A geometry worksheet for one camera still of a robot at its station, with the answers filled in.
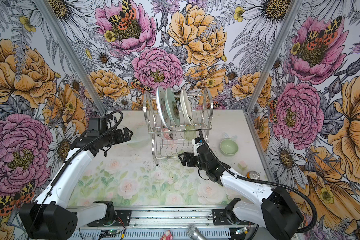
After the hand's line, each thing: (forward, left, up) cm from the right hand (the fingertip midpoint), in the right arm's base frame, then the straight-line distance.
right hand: (184, 160), depth 82 cm
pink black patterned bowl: (+18, +10, +2) cm, 20 cm away
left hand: (+8, +31, +10) cm, 34 cm away
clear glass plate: (+23, +30, -11) cm, 40 cm away
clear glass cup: (-8, -35, -1) cm, 36 cm away
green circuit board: (-29, +35, -12) cm, 47 cm away
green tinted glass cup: (+21, -4, -2) cm, 21 cm away
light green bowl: (+14, -29, -10) cm, 34 cm away
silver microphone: (-31, -3, -7) cm, 32 cm away
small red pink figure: (-32, +9, -8) cm, 34 cm away
